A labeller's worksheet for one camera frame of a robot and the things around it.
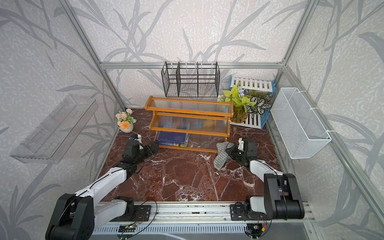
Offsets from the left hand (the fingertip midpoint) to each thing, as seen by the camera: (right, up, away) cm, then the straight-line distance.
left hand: (154, 145), depth 88 cm
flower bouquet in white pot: (-23, +14, +11) cm, 29 cm away
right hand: (+43, -3, +3) cm, 43 cm away
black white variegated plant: (+64, +27, +1) cm, 70 cm away
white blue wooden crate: (+68, +34, +9) cm, 76 cm away
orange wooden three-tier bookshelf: (+6, +15, +21) cm, 26 cm away
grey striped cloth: (+40, -7, -1) cm, 40 cm away
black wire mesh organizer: (+21, +44, +17) cm, 51 cm away
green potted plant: (+50, +30, +6) cm, 58 cm away
